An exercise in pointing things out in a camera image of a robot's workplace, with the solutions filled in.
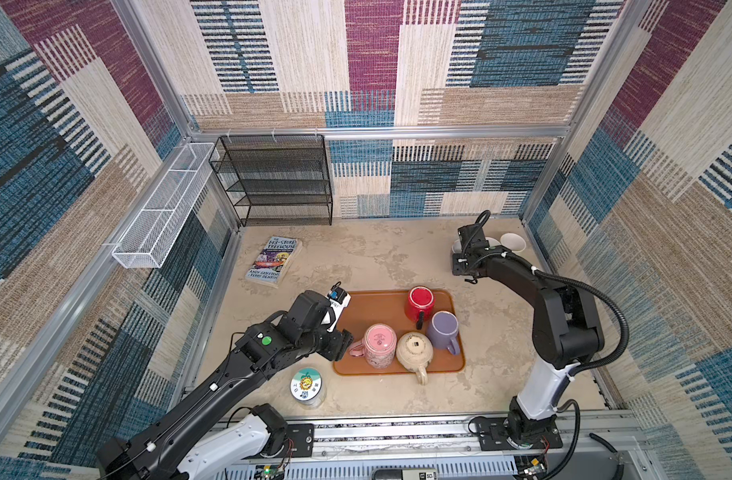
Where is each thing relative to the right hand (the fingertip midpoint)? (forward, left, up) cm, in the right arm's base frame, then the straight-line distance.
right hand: (466, 266), depth 97 cm
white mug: (+8, -10, +2) cm, 13 cm away
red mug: (-14, +17, +1) cm, 21 cm away
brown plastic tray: (-27, +11, -8) cm, 30 cm away
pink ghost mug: (-27, +29, +4) cm, 40 cm away
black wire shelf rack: (+33, +63, +12) cm, 72 cm away
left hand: (-24, +37, +10) cm, 46 cm away
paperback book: (+8, +64, -5) cm, 65 cm away
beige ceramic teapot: (-27, +20, +1) cm, 34 cm away
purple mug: (-21, +11, 0) cm, 24 cm away
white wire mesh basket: (-9, +82, +26) cm, 87 cm away
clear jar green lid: (-35, +47, 0) cm, 58 cm away
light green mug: (+9, -18, +1) cm, 20 cm away
